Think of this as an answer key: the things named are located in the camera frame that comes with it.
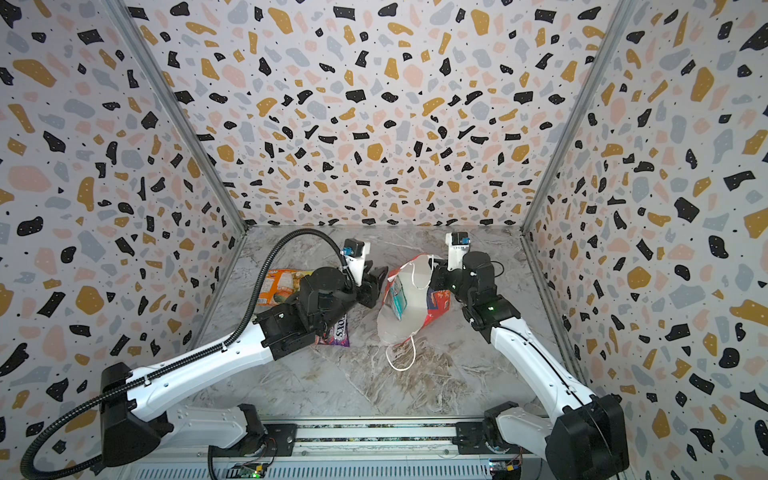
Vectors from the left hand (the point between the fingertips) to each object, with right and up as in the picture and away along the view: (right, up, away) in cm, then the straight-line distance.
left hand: (380, 262), depth 67 cm
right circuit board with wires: (+30, -50, +5) cm, 58 cm away
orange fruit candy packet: (-36, -8, +34) cm, 50 cm away
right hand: (+11, +1, +10) cm, 15 cm away
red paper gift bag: (+7, -15, +33) cm, 37 cm away
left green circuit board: (-31, -49, +3) cm, 58 cm away
